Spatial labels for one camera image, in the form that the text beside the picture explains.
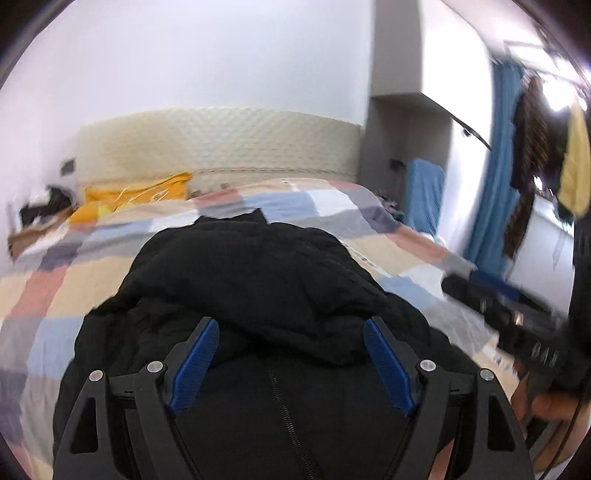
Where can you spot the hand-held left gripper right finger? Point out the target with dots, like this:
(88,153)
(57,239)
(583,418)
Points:
(388,369)

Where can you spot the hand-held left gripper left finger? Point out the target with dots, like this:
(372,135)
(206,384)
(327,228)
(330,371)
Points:
(194,369)

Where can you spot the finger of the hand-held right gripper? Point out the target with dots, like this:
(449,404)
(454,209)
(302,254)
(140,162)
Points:
(471,293)
(512,290)

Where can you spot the black puffer jacket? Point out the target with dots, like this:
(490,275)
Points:
(258,286)

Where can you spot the dark brown hanging clothes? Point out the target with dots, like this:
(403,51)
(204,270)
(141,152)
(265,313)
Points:
(531,138)

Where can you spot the person's right hand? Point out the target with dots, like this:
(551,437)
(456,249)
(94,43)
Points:
(551,406)

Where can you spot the blue towel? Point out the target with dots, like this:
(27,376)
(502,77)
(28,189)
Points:
(425,198)

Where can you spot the blue curtain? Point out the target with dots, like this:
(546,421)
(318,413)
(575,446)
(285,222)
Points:
(496,175)

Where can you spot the yellow hanging garment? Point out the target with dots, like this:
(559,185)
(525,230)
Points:
(577,161)

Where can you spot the checkered patchwork bed quilt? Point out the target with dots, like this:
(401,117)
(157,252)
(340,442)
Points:
(55,286)

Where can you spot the yellow pillow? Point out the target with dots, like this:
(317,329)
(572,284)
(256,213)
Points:
(115,198)

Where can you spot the brown bedside nightstand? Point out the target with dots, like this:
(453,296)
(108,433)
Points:
(32,236)

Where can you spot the black bag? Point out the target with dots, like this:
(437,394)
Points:
(51,201)

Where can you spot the white grey wardrobe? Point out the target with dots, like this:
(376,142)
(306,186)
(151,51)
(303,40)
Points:
(443,69)

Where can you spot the cream quilted headboard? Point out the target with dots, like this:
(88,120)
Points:
(231,138)

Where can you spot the small black wall fixture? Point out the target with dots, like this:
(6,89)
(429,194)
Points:
(395,165)

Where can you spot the grey wall socket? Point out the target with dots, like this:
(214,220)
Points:
(68,166)

